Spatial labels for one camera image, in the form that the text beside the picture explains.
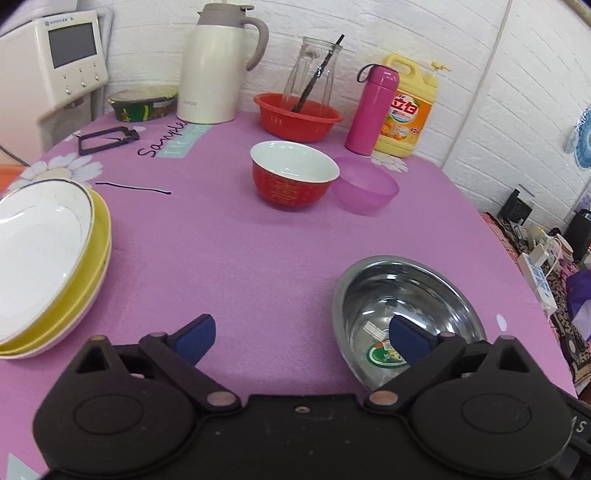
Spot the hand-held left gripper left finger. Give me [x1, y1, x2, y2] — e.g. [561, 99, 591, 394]
[73, 315, 242, 413]

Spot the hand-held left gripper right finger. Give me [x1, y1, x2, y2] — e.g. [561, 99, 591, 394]
[364, 316, 532, 412]

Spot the stainless steel bowl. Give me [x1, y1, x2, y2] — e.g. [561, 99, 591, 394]
[332, 255, 488, 391]

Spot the pink floral tablecloth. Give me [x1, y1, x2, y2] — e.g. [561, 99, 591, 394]
[0, 111, 578, 480]

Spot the black tape roll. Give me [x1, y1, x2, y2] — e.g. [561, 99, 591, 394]
[560, 323, 588, 366]

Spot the purple plastic bag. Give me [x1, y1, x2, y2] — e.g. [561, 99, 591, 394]
[566, 270, 591, 341]

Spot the white power strip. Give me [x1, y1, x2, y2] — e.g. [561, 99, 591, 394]
[517, 251, 556, 320]

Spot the purple plastic bowl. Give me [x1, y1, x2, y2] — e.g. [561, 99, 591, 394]
[331, 155, 400, 217]

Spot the black hairpin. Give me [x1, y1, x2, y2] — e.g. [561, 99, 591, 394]
[95, 181, 173, 196]

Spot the black box device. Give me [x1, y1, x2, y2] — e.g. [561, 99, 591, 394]
[501, 185, 536, 225]

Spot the red ceramic bowl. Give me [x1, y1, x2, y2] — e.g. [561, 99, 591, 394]
[250, 140, 341, 212]

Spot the black object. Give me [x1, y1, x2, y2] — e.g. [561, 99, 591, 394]
[566, 209, 591, 253]

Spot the yellow dish soap bottle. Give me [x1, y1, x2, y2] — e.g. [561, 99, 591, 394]
[373, 53, 452, 160]

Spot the pink thermos bottle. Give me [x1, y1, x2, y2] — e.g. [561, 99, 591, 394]
[345, 64, 400, 157]

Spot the red plastic basin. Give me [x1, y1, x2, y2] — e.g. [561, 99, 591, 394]
[253, 92, 344, 144]

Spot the green patterned bowl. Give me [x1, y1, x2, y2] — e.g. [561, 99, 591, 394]
[107, 85, 179, 123]

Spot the cream thermos jug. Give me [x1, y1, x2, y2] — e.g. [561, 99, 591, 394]
[177, 2, 269, 125]

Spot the black stirring stick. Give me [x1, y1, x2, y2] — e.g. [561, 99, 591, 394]
[291, 33, 346, 113]

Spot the clear glass pitcher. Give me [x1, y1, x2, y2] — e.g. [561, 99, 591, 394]
[281, 36, 345, 114]

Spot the white appliance with screen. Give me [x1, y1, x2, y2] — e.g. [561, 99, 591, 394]
[0, 9, 114, 156]

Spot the black rectangular frame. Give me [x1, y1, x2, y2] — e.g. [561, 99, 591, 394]
[78, 126, 140, 156]

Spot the blue round wall decoration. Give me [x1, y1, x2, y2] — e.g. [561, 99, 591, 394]
[564, 105, 591, 169]

